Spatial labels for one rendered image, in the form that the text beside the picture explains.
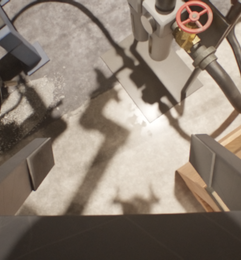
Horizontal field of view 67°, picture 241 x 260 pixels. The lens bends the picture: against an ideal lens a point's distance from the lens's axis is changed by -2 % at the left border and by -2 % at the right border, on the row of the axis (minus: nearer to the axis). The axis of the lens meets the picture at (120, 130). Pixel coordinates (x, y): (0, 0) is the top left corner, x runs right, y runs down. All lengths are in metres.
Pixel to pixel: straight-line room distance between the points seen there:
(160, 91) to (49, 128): 0.57
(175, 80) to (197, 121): 0.22
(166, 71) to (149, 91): 0.12
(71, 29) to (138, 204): 0.94
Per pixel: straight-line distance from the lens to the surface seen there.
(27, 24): 1.27
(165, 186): 0.88
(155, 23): 0.51
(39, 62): 1.11
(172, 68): 0.94
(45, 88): 1.04
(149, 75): 0.92
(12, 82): 0.81
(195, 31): 0.44
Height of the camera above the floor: 0.86
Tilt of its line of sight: 80 degrees down
